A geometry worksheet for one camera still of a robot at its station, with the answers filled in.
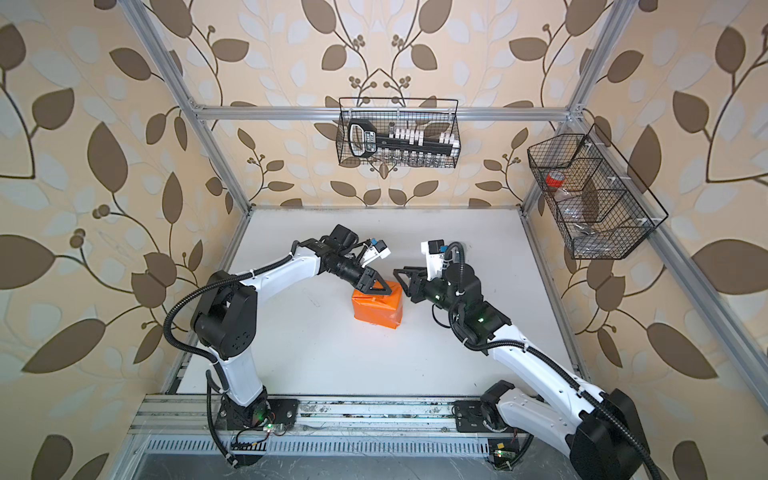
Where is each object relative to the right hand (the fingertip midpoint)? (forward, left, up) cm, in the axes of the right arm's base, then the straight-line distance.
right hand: (399, 274), depth 73 cm
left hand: (+1, +3, -9) cm, 9 cm away
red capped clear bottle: (+11, -43, +10) cm, 45 cm away
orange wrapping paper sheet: (-3, +6, -12) cm, 14 cm away
